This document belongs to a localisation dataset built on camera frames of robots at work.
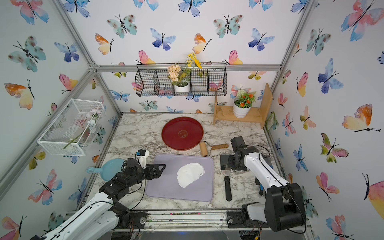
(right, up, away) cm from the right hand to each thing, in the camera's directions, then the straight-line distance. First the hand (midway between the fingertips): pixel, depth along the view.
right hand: (234, 164), depth 86 cm
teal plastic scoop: (-75, -4, +6) cm, 75 cm away
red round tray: (-32, +17, +22) cm, 42 cm away
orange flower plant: (+10, +39, +12) cm, 42 cm away
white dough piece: (-26, -6, +4) cm, 27 cm away
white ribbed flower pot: (+9, +31, +18) cm, 37 cm away
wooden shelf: (0, +31, +26) cm, 40 cm away
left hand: (-40, +1, -6) cm, 41 cm away
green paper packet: (+33, +25, +25) cm, 48 cm away
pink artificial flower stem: (-74, +27, -10) cm, 79 cm away
